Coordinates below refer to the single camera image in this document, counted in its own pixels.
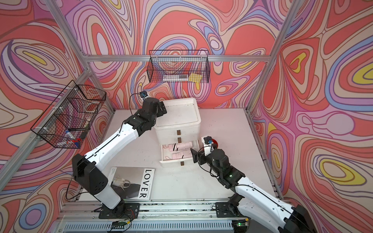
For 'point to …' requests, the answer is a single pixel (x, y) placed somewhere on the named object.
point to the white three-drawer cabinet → (182, 114)
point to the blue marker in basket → (68, 133)
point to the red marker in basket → (74, 141)
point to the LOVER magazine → (132, 183)
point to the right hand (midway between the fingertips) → (199, 149)
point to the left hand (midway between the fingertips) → (157, 106)
